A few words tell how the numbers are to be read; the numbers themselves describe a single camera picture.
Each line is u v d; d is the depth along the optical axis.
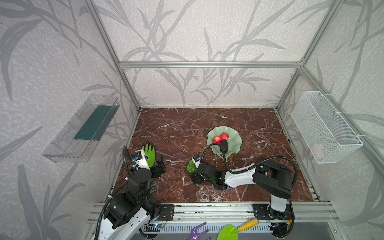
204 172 0.66
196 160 0.77
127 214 0.46
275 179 0.47
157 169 0.60
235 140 0.98
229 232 0.68
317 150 0.73
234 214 0.74
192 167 0.82
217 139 0.96
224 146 0.96
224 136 0.99
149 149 0.95
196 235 0.68
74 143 0.63
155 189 0.81
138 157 0.56
